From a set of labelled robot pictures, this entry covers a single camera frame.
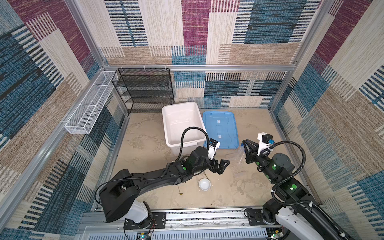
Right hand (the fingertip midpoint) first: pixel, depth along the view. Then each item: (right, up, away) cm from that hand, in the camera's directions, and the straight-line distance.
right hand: (243, 143), depth 71 cm
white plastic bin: (-36, +13, +41) cm, 56 cm away
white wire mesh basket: (-89, +10, +18) cm, 92 cm away
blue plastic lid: (-4, +8, +41) cm, 42 cm away
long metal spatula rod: (-31, -28, +11) cm, 43 cm away
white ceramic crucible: (-17, -24, +13) cm, 32 cm away
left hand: (-8, -7, +5) cm, 12 cm away
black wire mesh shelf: (-58, +33, +39) cm, 77 cm away
